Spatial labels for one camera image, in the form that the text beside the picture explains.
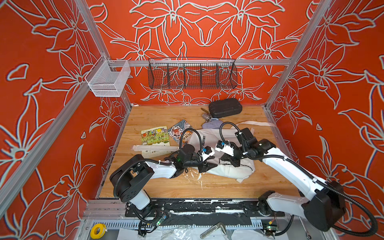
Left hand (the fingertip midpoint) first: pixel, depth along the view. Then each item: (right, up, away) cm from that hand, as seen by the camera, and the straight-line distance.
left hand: (215, 160), depth 78 cm
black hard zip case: (+13, +30, +33) cm, 47 cm away
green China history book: (-37, +10, +22) cm, 45 cm away
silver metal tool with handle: (-1, +24, +32) cm, 40 cm away
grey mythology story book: (-20, +13, +25) cm, 35 cm away
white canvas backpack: (-1, +10, +19) cm, 21 cm away
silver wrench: (+40, -31, -12) cm, 52 cm away
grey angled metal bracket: (-3, -29, -10) cm, 31 cm away
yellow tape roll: (-55, -29, -10) cm, 63 cm away
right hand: (+3, +2, -1) cm, 4 cm away
